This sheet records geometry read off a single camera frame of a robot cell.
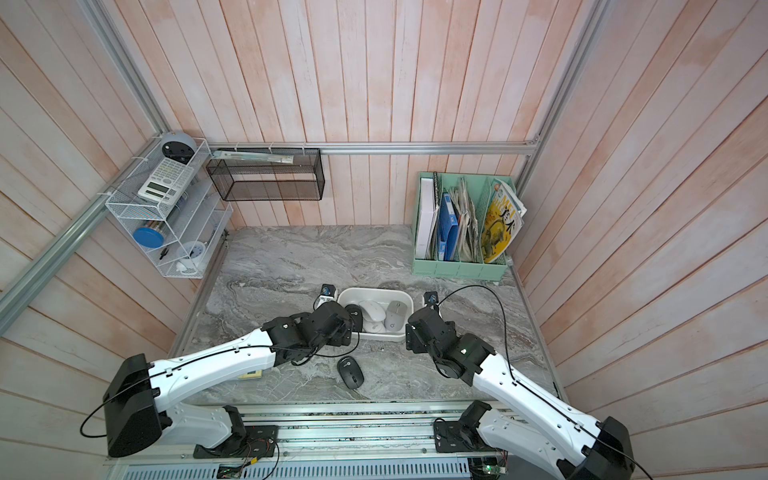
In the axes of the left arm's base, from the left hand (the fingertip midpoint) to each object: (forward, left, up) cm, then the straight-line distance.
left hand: (334, 326), depth 81 cm
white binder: (+32, -27, +11) cm, 43 cm away
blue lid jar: (+16, +48, +19) cm, 54 cm away
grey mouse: (+8, -18, -9) cm, 21 cm away
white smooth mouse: (+9, -11, -8) cm, 16 cm away
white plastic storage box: (+16, -4, -9) cm, 18 cm away
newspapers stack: (+31, -43, -2) cm, 53 cm away
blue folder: (+30, -34, +8) cm, 46 cm away
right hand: (0, -24, +1) cm, 24 cm away
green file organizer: (+26, -53, -8) cm, 59 cm away
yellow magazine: (+37, -55, +6) cm, 66 cm away
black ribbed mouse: (-9, -4, -10) cm, 14 cm away
